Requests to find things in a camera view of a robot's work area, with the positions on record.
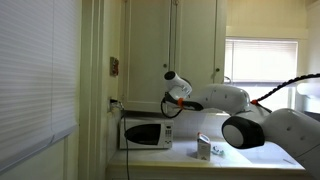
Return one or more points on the cream cupboard door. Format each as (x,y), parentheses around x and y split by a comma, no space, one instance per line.
(196,40)
(146,50)

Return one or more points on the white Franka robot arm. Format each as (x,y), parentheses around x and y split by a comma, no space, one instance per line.
(290,133)

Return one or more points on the white microwave oven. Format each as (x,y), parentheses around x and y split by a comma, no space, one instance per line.
(146,133)

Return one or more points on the white box with blue circle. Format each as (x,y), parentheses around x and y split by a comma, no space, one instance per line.
(203,148)

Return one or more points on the white window blind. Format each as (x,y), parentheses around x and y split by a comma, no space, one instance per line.
(260,60)

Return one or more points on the white door blind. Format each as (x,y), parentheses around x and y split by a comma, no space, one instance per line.
(33,66)

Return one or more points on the cream panelled room door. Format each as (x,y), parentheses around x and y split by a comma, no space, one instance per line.
(40,163)

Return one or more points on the cream wall cupboard carcass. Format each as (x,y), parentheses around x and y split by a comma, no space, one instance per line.
(173,40)

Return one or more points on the red wall decoration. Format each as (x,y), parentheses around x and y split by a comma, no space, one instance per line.
(114,66)

